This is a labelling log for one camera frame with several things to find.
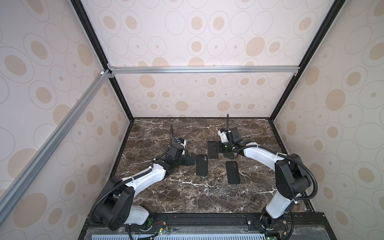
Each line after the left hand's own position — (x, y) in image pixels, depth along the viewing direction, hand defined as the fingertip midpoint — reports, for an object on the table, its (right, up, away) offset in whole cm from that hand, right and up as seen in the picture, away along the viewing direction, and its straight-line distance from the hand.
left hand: (194, 153), depth 86 cm
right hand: (+12, +3, +6) cm, 14 cm away
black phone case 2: (+24, -13, +7) cm, 28 cm away
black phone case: (+5, -9, +9) cm, 14 cm away
